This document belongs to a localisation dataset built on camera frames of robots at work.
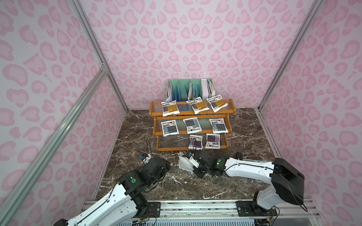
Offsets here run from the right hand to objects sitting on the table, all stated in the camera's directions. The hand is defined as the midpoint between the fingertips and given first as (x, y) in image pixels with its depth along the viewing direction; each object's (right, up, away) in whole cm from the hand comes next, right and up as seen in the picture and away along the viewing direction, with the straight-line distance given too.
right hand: (193, 167), depth 83 cm
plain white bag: (-5, +3, 0) cm, 6 cm away
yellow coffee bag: (+13, +38, -2) cm, 41 cm away
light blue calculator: (+39, +2, +7) cm, 40 cm away
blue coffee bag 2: (+16, +24, +5) cm, 29 cm away
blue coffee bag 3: (-15, +23, +5) cm, 28 cm away
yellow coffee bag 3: (-14, +35, -3) cm, 38 cm away
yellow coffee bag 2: (+3, +36, -3) cm, 37 cm away
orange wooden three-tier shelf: (-6, +13, +15) cm, 21 cm away
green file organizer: (-9, +52, +25) cm, 59 cm away
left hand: (-14, +4, -7) cm, 16 cm away
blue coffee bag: (-1, +25, +6) cm, 26 cm away
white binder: (+9, +49, +13) cm, 51 cm away
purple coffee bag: (+14, +14, +13) cm, 23 cm away
